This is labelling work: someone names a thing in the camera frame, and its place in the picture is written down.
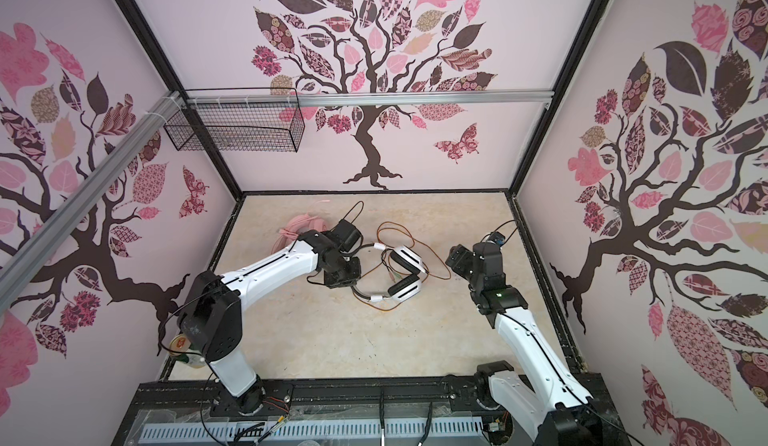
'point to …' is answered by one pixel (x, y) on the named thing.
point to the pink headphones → (305, 229)
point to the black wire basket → (267, 119)
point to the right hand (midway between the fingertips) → (461, 251)
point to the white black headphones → (403, 287)
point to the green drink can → (180, 349)
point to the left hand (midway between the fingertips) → (355, 284)
